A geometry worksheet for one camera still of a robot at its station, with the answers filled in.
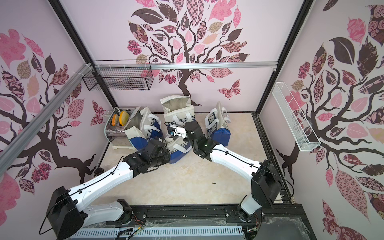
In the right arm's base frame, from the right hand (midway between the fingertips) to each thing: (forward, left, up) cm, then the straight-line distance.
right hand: (189, 122), depth 79 cm
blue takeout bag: (0, +25, -3) cm, 26 cm away
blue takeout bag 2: (-12, +6, -8) cm, 15 cm away
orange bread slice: (+10, +47, -6) cm, 48 cm away
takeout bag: (+12, +7, -2) cm, 14 cm away
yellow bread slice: (+11, +42, -7) cm, 44 cm away
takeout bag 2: (+6, -16, -8) cm, 19 cm away
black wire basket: (+57, +58, -8) cm, 82 cm away
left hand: (-14, +11, -14) cm, 23 cm away
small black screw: (-23, -13, -28) cm, 39 cm away
